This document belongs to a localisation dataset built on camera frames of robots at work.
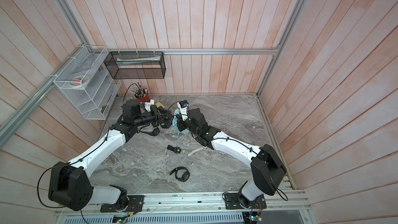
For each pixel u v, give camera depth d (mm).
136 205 729
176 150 903
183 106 673
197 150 903
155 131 949
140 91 1002
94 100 780
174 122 779
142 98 1040
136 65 1034
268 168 431
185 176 786
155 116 699
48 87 659
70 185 404
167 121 756
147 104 746
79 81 736
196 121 582
